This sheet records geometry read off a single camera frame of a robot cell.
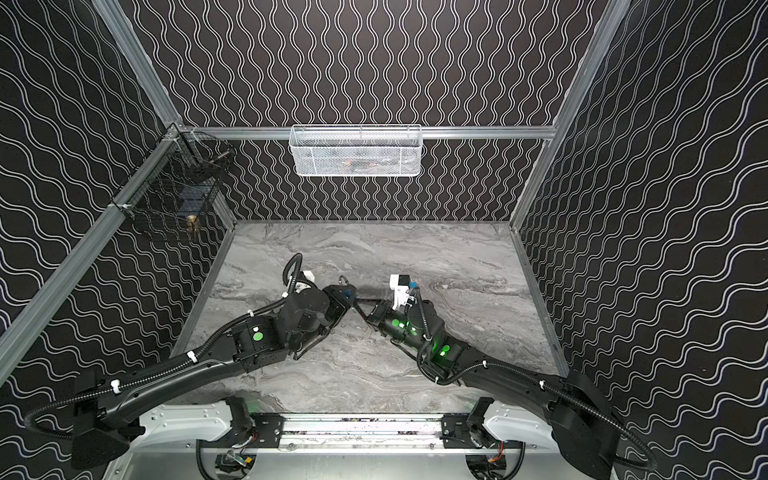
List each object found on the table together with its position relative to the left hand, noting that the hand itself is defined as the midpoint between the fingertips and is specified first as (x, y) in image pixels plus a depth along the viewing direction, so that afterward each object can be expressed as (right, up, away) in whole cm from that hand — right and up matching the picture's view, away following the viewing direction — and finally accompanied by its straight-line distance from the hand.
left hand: (367, 295), depth 67 cm
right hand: (-4, -2, +2) cm, 5 cm away
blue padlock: (-5, +1, +2) cm, 5 cm away
